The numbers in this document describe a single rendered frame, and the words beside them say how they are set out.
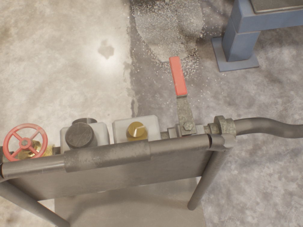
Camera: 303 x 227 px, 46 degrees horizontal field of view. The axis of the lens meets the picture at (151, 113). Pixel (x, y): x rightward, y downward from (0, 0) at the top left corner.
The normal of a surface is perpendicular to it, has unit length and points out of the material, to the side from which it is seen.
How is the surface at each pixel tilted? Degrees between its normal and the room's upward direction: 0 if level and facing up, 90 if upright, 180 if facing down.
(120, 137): 0
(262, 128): 50
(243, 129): 45
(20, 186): 90
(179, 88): 0
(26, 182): 90
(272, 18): 90
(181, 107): 0
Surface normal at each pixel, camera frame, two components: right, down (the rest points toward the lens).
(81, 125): 0.00, -0.42
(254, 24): 0.15, 0.90
